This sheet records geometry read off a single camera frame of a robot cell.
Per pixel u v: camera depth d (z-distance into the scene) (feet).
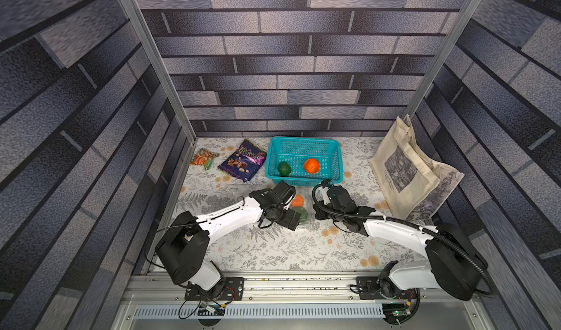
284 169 3.29
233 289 2.42
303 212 2.83
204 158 3.50
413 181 2.68
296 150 3.64
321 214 2.49
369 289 2.38
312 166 3.33
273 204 2.04
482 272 1.24
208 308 2.32
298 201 2.97
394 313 2.30
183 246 1.43
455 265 1.38
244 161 3.39
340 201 2.21
